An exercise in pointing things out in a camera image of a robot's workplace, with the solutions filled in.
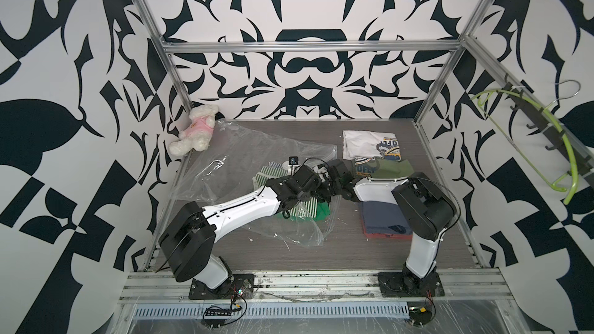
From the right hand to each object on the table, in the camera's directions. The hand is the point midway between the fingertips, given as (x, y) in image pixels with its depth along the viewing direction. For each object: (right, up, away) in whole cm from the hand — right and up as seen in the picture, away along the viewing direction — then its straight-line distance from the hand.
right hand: (300, 190), depth 90 cm
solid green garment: (+8, -7, -3) cm, 12 cm away
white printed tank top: (+33, +18, +18) cm, 41 cm away
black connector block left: (-26, -34, -20) cm, 47 cm away
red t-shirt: (+29, -15, -7) cm, 34 cm away
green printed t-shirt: (+34, +8, +8) cm, 36 cm away
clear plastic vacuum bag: (-29, +11, +12) cm, 33 cm away
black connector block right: (+35, -34, -20) cm, 53 cm away
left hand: (0, +4, -5) cm, 6 cm away
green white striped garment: (+2, -6, -4) cm, 7 cm away
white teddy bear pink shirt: (-44, +21, +9) cm, 50 cm away
